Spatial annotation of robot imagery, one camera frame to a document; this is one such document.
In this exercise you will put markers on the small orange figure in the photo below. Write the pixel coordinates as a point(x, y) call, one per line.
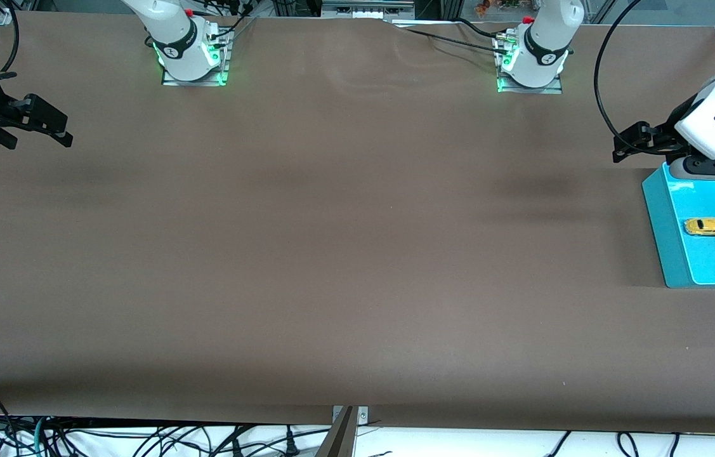
point(482, 7)

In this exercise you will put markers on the dark metal strut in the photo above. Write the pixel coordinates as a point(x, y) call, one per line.
point(338, 441)

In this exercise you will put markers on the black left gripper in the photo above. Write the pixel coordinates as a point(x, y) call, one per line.
point(663, 138)

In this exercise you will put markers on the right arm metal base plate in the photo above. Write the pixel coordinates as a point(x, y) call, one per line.
point(205, 81)

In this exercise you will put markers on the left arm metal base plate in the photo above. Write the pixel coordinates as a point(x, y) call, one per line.
point(531, 90)

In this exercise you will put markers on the silver metal bracket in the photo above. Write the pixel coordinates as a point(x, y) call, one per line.
point(363, 416)

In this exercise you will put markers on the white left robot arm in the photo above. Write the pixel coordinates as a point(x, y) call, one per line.
point(544, 38)

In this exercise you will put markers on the yellow beetle toy car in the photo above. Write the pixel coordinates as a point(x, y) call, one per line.
point(707, 227)

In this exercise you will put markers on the brown table cover sheet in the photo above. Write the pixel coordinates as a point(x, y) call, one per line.
point(357, 285)

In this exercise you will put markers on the grey power strip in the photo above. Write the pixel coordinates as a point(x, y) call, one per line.
point(367, 7)

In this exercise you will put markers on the teal plastic bin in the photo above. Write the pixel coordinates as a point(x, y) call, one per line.
point(700, 266)

